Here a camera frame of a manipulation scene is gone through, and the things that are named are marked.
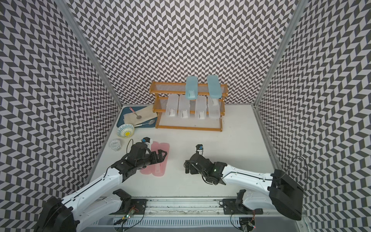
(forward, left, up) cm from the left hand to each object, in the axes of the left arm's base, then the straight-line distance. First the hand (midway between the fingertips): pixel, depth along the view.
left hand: (160, 155), depth 83 cm
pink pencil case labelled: (-6, +1, -6) cm, 9 cm away
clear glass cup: (+8, +30, -2) cm, 31 cm away
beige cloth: (+38, +17, -6) cm, 42 cm away
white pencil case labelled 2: (+34, -13, +5) cm, 37 cm away
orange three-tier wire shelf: (+50, +5, +7) cm, 50 cm away
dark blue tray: (+43, +35, -7) cm, 56 cm away
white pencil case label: (+29, -34, +9) cm, 45 cm away
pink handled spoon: (+36, +24, -7) cm, 44 cm away
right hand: (-6, -19, -2) cm, 20 cm away
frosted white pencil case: (+30, -25, +9) cm, 40 cm away
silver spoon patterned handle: (+29, +12, -5) cm, 31 cm away
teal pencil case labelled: (+36, -19, +22) cm, 46 cm away
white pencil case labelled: (+28, -5, +10) cm, 31 cm away
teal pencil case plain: (+36, -33, +21) cm, 53 cm away
